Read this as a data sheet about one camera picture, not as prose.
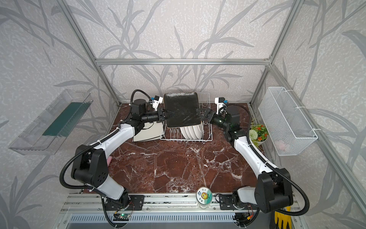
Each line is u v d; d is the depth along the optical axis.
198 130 0.91
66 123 0.62
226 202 0.73
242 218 0.77
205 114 0.67
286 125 0.62
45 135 0.63
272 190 0.40
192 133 0.87
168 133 0.94
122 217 0.71
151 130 0.74
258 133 0.85
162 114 0.75
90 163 0.50
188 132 0.87
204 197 0.68
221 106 0.70
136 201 0.74
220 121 0.67
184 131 0.87
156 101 0.77
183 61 0.96
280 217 0.67
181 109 0.81
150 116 0.72
